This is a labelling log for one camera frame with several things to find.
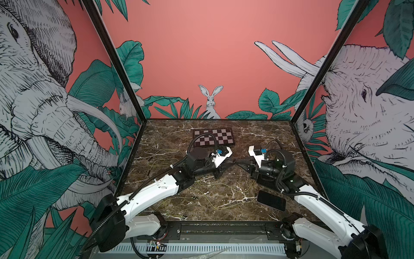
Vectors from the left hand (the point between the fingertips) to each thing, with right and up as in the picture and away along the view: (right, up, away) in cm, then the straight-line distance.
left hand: (232, 159), depth 70 cm
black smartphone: (+5, -2, -4) cm, 7 cm away
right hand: (+1, -1, -1) cm, 2 cm away
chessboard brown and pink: (0, +10, +38) cm, 39 cm away
